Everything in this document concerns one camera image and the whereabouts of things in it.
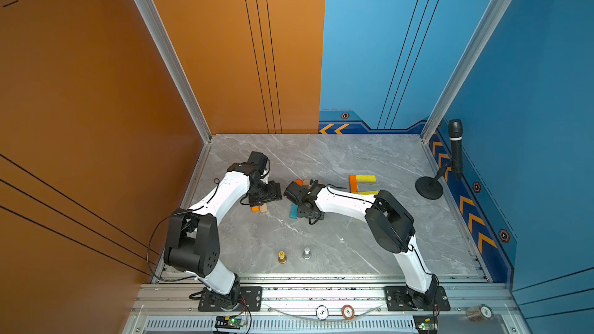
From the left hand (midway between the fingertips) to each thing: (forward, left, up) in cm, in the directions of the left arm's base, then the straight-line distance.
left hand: (275, 195), depth 89 cm
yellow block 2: (+7, -40, -9) cm, 41 cm away
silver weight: (-20, -13, -6) cm, 24 cm away
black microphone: (+13, -64, +22) cm, 69 cm away
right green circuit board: (-39, -50, -10) cm, 64 cm away
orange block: (+11, -9, -8) cm, 17 cm away
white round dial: (-37, -17, -8) cm, 41 cm away
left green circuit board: (-39, +13, -10) cm, 42 cm away
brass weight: (-22, -4, -4) cm, 22 cm away
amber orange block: (-2, +8, -8) cm, 11 cm away
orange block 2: (+11, -33, -8) cm, 36 cm away
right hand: (-3, -12, -9) cm, 16 cm away
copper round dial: (-36, -26, -8) cm, 45 cm away
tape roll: (-37, -63, -2) cm, 73 cm away
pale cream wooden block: (-2, +5, -8) cm, 9 cm away
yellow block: (+14, -39, -7) cm, 42 cm away
